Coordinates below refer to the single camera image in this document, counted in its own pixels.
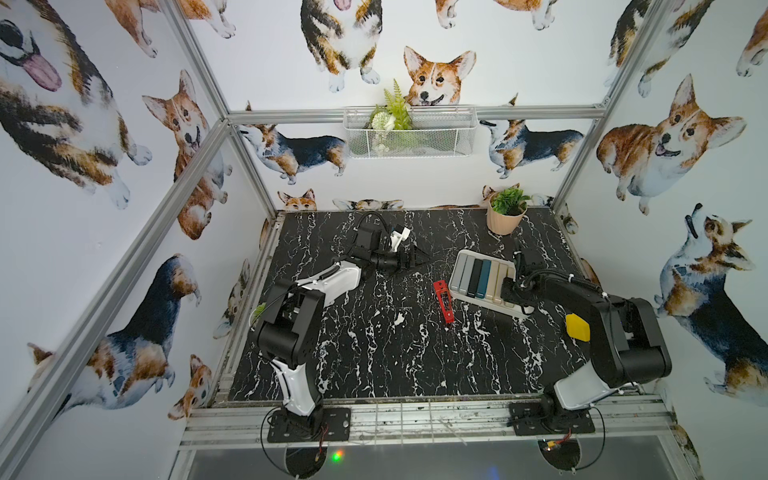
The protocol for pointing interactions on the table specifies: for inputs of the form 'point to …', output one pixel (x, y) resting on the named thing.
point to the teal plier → (483, 279)
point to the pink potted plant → (505, 210)
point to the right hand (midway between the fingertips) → (506, 291)
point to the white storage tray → (502, 306)
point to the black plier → (475, 277)
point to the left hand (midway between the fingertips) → (430, 262)
